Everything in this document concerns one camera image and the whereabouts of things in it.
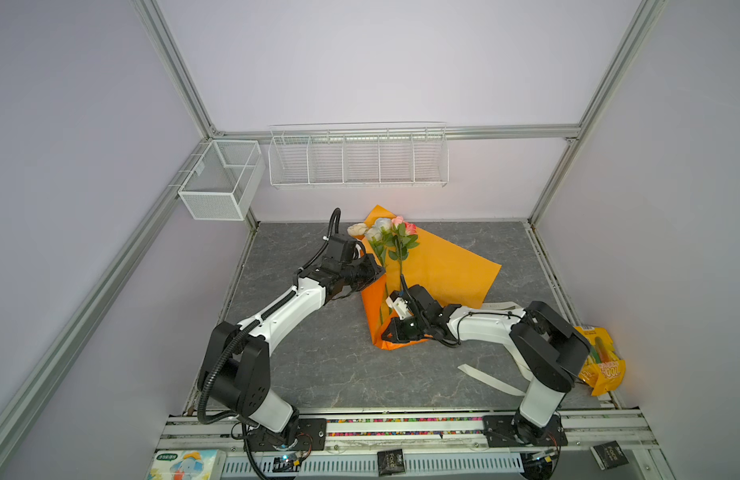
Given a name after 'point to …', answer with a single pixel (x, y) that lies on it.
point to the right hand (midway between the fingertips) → (381, 339)
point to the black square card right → (609, 455)
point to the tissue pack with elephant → (187, 464)
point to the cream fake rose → (357, 229)
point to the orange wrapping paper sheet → (410, 257)
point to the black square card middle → (390, 462)
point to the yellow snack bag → (601, 369)
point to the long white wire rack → (359, 155)
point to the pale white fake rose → (374, 236)
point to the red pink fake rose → (401, 240)
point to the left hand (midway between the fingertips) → (388, 272)
